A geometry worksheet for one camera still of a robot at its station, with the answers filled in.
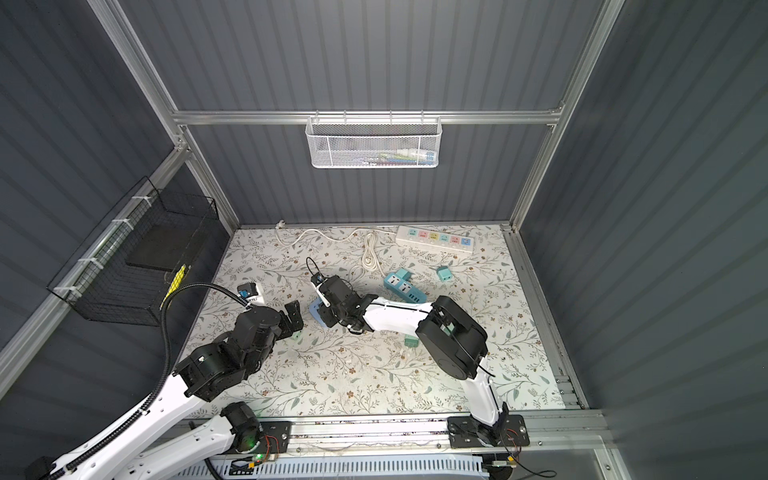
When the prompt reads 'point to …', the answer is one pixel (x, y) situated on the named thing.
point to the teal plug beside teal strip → (403, 274)
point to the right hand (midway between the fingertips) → (327, 307)
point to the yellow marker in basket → (175, 285)
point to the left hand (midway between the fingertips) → (284, 309)
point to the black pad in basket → (161, 246)
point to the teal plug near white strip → (444, 273)
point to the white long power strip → (436, 237)
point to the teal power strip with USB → (404, 288)
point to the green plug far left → (295, 336)
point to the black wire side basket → (126, 271)
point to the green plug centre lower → (411, 341)
